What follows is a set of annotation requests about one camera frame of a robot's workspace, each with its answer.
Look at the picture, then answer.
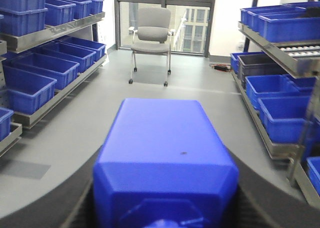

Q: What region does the blue plastic box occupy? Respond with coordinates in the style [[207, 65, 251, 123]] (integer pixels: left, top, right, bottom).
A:
[[91, 97, 240, 228]]

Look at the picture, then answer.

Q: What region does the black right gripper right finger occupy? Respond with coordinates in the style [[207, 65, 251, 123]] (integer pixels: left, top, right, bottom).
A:
[[230, 153, 320, 228]]

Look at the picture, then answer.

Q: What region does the dark grey plastic bin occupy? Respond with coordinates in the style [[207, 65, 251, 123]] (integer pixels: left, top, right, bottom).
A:
[[236, 54, 287, 88]]

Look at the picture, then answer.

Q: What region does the steel rack with roller tracks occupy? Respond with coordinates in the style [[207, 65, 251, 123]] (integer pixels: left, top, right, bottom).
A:
[[231, 21, 320, 209]]

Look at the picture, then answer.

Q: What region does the grey office chair on castors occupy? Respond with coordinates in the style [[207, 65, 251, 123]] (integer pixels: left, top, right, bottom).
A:
[[128, 7, 176, 87]]

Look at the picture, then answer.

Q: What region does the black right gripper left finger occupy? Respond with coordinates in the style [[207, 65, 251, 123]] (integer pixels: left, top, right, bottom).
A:
[[0, 147, 101, 228]]

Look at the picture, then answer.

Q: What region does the steel rack with slanted shelves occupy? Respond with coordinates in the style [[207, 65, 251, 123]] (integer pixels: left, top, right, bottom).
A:
[[0, 11, 109, 159]]

